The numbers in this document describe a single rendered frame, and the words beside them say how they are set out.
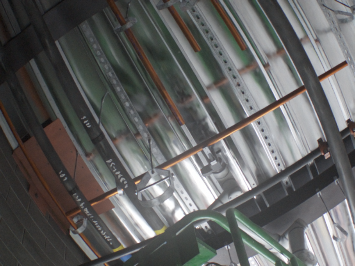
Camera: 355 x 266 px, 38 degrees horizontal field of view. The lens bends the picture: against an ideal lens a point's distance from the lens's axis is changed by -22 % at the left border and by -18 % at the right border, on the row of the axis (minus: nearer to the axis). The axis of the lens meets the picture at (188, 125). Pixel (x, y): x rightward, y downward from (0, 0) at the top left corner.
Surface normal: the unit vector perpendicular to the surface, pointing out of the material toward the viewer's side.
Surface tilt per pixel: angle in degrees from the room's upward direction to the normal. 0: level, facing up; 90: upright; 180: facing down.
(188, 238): 90
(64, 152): 180
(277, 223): 180
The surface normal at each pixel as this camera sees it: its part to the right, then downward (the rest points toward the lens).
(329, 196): 0.09, 0.34
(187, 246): -0.70, -0.65
